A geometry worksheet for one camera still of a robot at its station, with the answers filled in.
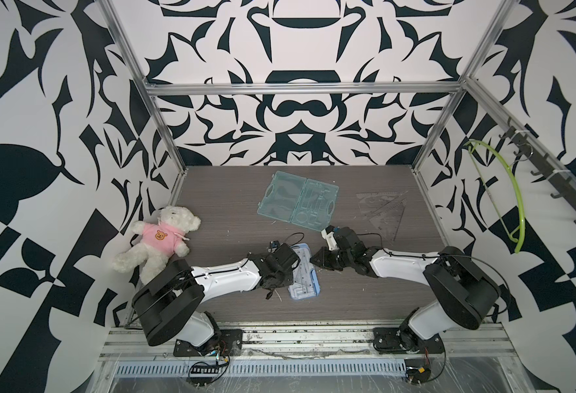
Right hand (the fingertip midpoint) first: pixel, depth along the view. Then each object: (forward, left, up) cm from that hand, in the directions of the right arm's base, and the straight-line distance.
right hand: (309, 257), depth 88 cm
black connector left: (-31, +32, -6) cm, 45 cm away
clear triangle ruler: (+27, -29, -5) cm, 40 cm away
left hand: (-5, +8, -3) cm, 9 cm away
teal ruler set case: (+28, +3, -4) cm, 28 cm away
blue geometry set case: (-7, +1, -2) cm, 7 cm away
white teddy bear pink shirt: (+5, +52, +5) cm, 53 cm away
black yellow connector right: (-32, -29, -6) cm, 44 cm away
